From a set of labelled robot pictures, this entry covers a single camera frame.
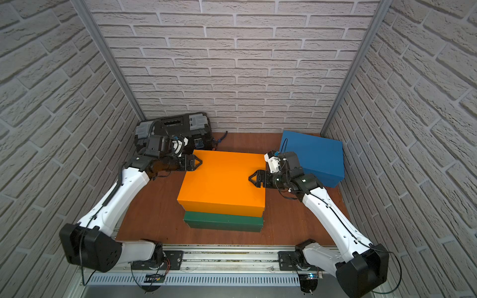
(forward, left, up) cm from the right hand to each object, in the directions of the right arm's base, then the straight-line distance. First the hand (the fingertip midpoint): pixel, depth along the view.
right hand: (259, 179), depth 75 cm
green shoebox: (-13, +16, -12) cm, 24 cm away
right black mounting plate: (-28, -9, -21) cm, 36 cm away
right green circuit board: (-33, -17, -21) cm, 43 cm away
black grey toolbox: (+37, +31, -3) cm, 48 cm away
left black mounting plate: (-24, +38, -21) cm, 49 cm away
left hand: (+10, +26, +3) cm, 28 cm away
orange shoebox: (-3, +16, +3) cm, 16 cm away
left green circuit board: (-30, +44, -22) cm, 57 cm away
